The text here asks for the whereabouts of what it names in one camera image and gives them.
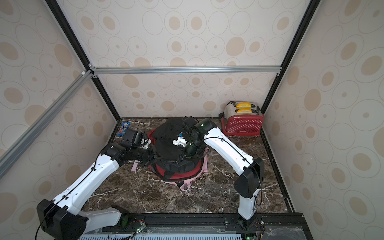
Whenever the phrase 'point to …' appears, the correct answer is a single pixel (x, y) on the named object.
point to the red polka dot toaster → (242, 118)
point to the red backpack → (157, 169)
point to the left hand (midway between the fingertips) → (166, 155)
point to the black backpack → (168, 155)
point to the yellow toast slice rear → (243, 105)
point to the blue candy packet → (124, 127)
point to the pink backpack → (184, 185)
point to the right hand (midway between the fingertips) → (176, 169)
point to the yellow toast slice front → (244, 111)
